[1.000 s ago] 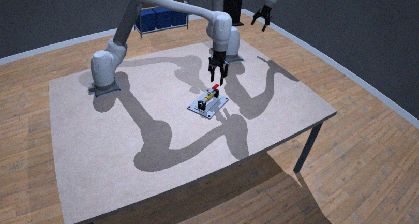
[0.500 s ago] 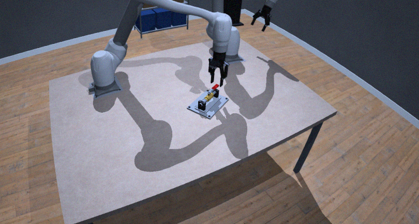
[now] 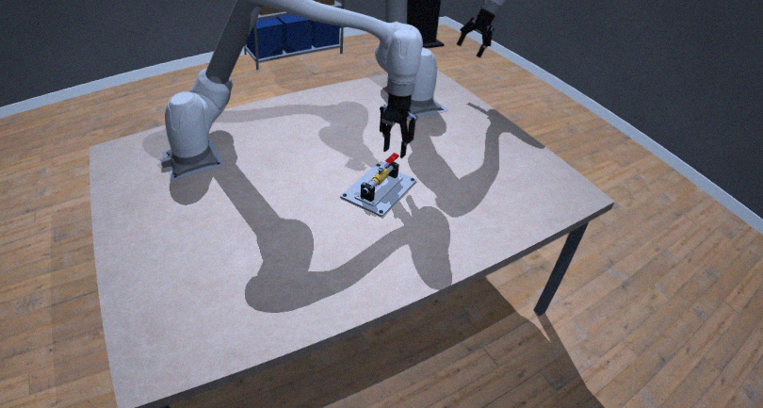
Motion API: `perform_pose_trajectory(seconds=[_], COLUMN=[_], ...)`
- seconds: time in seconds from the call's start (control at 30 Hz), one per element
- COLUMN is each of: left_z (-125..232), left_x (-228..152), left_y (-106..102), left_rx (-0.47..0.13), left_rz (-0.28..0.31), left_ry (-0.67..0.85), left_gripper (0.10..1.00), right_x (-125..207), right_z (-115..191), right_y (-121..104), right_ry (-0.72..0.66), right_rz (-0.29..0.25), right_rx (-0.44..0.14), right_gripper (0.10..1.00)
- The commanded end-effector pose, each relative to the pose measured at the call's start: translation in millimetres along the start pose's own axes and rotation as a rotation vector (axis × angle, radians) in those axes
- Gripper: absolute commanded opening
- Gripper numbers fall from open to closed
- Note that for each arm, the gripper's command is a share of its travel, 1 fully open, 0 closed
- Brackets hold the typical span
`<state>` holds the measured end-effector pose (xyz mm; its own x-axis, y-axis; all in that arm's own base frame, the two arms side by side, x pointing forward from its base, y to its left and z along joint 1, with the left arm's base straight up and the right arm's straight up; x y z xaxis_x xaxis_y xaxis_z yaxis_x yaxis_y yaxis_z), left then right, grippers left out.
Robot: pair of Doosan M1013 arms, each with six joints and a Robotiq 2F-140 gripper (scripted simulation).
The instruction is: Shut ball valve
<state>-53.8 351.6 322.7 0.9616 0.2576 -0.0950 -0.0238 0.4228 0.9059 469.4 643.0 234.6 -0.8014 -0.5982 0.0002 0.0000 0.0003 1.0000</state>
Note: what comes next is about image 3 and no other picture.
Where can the brass ball valve with red handle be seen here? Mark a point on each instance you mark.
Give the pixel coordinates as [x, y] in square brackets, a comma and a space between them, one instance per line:
[381, 183]

